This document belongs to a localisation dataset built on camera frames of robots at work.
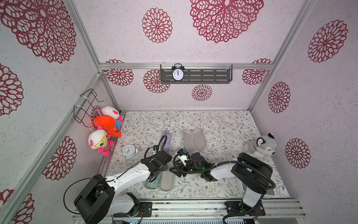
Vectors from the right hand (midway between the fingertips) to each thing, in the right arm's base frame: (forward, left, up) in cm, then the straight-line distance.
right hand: (171, 165), depth 83 cm
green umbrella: (-10, +8, -2) cm, 13 cm away
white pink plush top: (+31, +42, +14) cm, 54 cm away
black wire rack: (+18, +47, +29) cm, 58 cm away
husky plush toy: (+8, -51, +10) cm, 53 cm away
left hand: (+2, +7, -3) cm, 8 cm away
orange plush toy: (+22, +42, +12) cm, 49 cm away
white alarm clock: (+10, +29, -2) cm, 31 cm away
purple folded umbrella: (+14, +4, -3) cm, 15 cm away
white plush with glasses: (+9, +42, +14) cm, 45 cm away
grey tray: (-13, -54, -3) cm, 56 cm away
